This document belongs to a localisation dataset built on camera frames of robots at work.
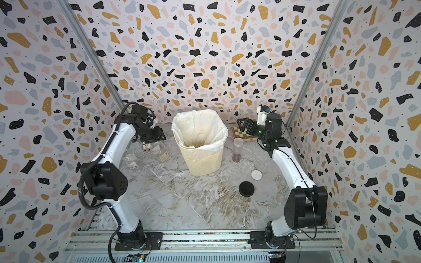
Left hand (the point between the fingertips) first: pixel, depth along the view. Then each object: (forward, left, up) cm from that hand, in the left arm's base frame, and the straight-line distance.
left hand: (163, 137), depth 88 cm
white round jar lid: (-12, -52, -20) cm, 57 cm away
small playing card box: (+8, +18, -19) cm, 27 cm away
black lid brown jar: (0, +6, -13) cm, 14 cm away
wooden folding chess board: (+19, -43, -18) cm, 50 cm away
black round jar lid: (-20, -45, -21) cm, 53 cm away
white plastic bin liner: (+8, -19, -2) cm, 21 cm away
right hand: (0, -42, +10) cm, 44 cm away
